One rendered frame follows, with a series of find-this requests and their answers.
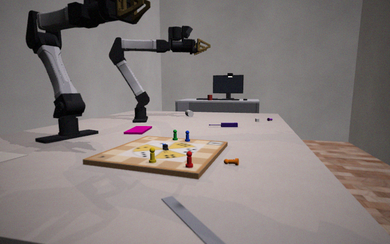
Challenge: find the blue game pawn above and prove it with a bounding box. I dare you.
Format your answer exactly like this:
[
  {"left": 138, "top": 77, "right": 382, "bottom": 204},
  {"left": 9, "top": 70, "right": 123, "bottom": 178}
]
[{"left": 185, "top": 131, "right": 190, "bottom": 142}]

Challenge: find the grey flat bar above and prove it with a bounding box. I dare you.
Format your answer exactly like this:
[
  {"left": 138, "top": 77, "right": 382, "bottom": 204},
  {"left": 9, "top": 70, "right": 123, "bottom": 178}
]
[{"left": 162, "top": 196, "right": 225, "bottom": 244}]

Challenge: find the orange game pawn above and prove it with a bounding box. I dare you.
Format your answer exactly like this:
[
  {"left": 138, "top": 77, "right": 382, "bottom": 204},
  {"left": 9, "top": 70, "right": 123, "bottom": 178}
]
[{"left": 224, "top": 158, "right": 239, "bottom": 165}]

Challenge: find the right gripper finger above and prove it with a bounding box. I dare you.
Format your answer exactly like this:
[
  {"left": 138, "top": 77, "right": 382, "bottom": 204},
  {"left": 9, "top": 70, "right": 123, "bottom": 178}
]
[
  {"left": 116, "top": 0, "right": 144, "bottom": 19},
  {"left": 131, "top": 0, "right": 150, "bottom": 23}
]

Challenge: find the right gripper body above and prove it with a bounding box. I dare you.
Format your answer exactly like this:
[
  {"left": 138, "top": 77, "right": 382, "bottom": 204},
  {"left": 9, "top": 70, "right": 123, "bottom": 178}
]
[{"left": 99, "top": 0, "right": 137, "bottom": 24}]

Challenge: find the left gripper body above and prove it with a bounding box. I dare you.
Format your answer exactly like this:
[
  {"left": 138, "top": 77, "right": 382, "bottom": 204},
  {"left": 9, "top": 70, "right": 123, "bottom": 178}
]
[{"left": 181, "top": 39, "right": 198, "bottom": 54}]

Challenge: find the grey cylinder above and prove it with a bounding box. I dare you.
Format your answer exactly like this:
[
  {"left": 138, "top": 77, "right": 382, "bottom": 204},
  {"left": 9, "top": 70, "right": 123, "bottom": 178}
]
[{"left": 185, "top": 110, "right": 193, "bottom": 117}]

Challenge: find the wooden board game board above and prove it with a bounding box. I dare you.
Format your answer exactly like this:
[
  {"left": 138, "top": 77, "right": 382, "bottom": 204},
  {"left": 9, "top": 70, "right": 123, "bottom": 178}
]
[{"left": 83, "top": 136, "right": 228, "bottom": 179}]

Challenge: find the yellow game pawn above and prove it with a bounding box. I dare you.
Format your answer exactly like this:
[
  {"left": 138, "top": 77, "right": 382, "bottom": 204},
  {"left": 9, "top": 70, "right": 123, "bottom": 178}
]
[{"left": 149, "top": 147, "right": 156, "bottom": 163}]

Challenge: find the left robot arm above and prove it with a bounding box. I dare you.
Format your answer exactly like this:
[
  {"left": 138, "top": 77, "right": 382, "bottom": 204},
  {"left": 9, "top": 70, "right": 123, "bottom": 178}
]
[{"left": 109, "top": 26, "right": 193, "bottom": 123}]

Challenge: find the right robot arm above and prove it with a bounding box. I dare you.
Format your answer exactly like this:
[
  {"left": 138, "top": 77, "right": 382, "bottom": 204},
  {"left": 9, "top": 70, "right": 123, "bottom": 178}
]
[{"left": 26, "top": 0, "right": 110, "bottom": 143}]

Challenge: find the red game pawn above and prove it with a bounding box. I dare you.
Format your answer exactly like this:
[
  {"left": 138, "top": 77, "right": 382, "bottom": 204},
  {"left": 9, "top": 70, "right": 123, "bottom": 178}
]
[{"left": 185, "top": 151, "right": 193, "bottom": 168}]

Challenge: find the white square sheet of paper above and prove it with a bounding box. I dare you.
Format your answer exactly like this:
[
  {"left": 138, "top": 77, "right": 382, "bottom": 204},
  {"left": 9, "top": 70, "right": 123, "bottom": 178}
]
[{"left": 0, "top": 151, "right": 27, "bottom": 163}]

